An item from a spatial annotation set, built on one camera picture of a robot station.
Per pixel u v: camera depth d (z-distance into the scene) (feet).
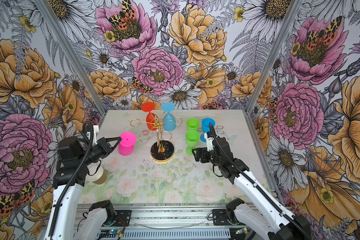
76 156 1.70
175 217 2.50
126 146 2.29
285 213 1.32
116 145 2.21
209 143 2.30
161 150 3.11
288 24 2.54
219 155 1.92
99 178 2.59
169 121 2.98
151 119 2.56
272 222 1.33
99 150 1.99
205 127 3.02
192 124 3.31
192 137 3.08
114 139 2.21
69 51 2.85
